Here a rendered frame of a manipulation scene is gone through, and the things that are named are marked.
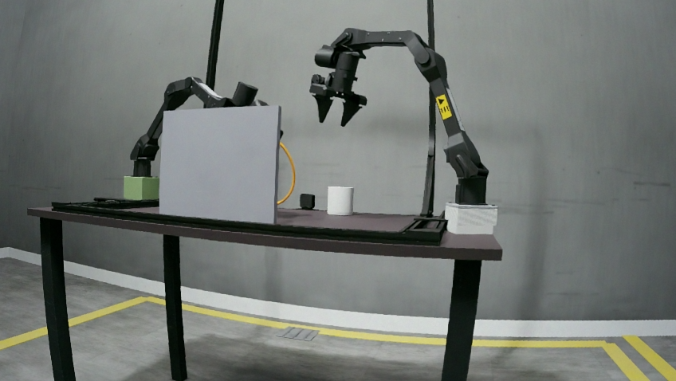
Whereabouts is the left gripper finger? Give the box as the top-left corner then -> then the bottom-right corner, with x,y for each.
312,95 -> 333,123
341,102 -> 363,127

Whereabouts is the white mug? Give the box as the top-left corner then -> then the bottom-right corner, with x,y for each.
327,187 -> 354,215

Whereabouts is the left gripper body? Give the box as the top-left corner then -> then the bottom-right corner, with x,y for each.
309,69 -> 367,106

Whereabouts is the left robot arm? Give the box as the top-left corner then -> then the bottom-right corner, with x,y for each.
314,28 -> 489,206

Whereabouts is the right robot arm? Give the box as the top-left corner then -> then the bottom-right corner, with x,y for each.
130,77 -> 268,177

